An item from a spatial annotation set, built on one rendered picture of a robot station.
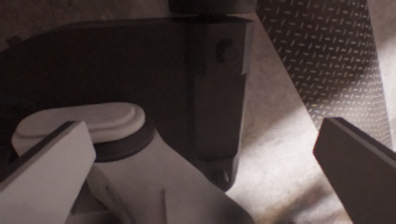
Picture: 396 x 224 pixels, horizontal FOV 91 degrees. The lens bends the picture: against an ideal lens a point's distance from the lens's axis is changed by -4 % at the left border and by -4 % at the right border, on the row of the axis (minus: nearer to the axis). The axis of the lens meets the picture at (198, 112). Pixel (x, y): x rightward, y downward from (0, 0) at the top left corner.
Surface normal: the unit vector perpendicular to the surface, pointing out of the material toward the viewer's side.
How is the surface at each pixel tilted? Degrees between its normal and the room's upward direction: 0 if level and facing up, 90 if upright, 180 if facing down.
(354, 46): 0
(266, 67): 0
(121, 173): 90
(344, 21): 0
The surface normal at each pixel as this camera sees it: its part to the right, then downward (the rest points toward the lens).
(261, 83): 0.21, 0.48
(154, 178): -0.01, -0.87
